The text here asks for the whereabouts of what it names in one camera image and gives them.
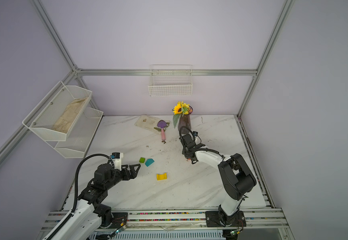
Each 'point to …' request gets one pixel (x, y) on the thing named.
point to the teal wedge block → (149, 162)
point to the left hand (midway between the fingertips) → (133, 166)
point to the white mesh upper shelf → (54, 116)
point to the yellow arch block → (161, 177)
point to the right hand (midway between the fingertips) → (188, 148)
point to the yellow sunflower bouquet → (180, 108)
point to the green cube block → (142, 160)
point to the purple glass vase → (185, 120)
